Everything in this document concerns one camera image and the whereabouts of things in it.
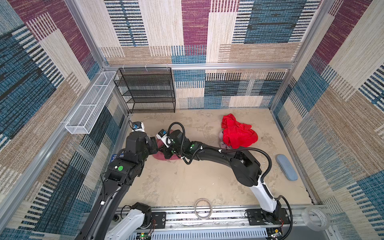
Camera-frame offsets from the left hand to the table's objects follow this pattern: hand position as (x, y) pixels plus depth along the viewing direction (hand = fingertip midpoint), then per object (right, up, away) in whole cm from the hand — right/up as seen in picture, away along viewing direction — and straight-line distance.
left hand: (150, 136), depth 70 cm
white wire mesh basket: (-32, +8, +1) cm, 33 cm away
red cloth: (+47, -1, +24) cm, 53 cm away
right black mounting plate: (+50, -39, +3) cm, 63 cm away
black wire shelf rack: (-13, +31, +38) cm, 51 cm away
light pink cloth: (+39, -7, +27) cm, 48 cm away
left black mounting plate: (+4, -41, +4) cm, 41 cm away
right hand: (+1, -9, +15) cm, 18 cm away
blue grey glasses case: (+74, -20, +18) cm, 78 cm away
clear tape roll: (+82, -38, +1) cm, 90 cm away
